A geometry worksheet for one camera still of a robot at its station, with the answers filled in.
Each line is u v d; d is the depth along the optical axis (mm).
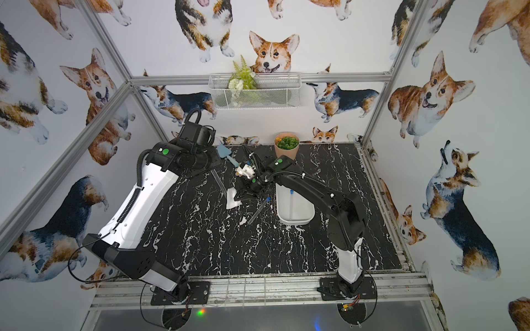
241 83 818
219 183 715
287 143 1066
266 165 635
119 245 401
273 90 924
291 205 954
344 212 465
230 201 731
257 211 946
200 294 737
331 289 733
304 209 947
